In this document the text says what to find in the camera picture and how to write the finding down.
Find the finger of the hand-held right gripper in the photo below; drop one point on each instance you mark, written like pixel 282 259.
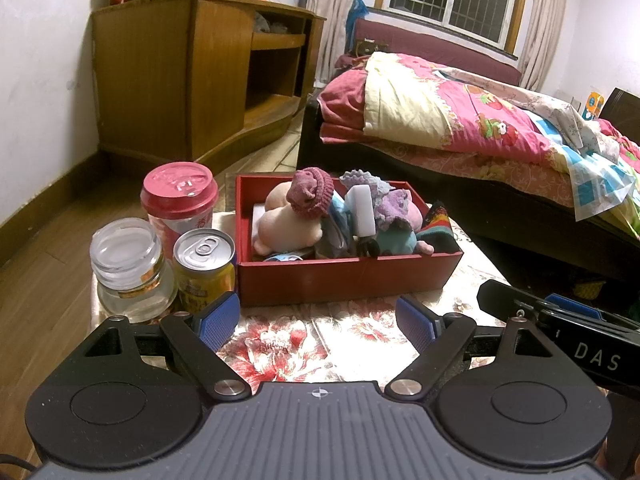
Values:
pixel 572 305
pixel 505 300

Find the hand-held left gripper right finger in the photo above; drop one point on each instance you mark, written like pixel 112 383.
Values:
pixel 415 320

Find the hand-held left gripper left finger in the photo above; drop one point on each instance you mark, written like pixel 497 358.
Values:
pixel 220 320

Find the red cardboard box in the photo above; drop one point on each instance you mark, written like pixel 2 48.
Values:
pixel 350 280

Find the pink pig plush toy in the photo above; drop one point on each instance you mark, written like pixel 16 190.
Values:
pixel 397 242

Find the blue face mask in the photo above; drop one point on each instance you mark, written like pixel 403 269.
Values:
pixel 282 257

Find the colourful striped sock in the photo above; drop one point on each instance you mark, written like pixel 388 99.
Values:
pixel 440 232

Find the beige doll with knit hat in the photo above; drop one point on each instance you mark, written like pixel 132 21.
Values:
pixel 285 225

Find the white sponge block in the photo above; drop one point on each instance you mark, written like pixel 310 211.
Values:
pixel 362 210

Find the white speckled dishcloth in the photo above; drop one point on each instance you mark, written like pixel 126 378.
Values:
pixel 357 179

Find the yellow and blue drink can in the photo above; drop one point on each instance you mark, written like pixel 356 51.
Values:
pixel 202 270

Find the bed with pink quilt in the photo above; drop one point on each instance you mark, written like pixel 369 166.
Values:
pixel 525 230

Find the clear glass jar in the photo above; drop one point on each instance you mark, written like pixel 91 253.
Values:
pixel 125 260

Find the blue and white sheet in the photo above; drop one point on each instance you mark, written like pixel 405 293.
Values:
pixel 595 185

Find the pink lidded paper cup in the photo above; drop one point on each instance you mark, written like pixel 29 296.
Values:
pixel 177 190

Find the yellow packet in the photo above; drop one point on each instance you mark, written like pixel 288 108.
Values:
pixel 593 106

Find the dark brown furniture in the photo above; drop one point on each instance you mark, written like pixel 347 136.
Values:
pixel 622 110

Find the bed with floral quilt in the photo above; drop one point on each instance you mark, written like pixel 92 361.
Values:
pixel 425 105

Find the maroon headboard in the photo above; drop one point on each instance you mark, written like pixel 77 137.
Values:
pixel 450 52

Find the wooden cabinet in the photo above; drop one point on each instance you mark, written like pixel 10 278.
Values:
pixel 150 70

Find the beige curtain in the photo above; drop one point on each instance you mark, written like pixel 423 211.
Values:
pixel 545 25
pixel 332 20

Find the grey cloth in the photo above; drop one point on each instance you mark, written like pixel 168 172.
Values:
pixel 270 22

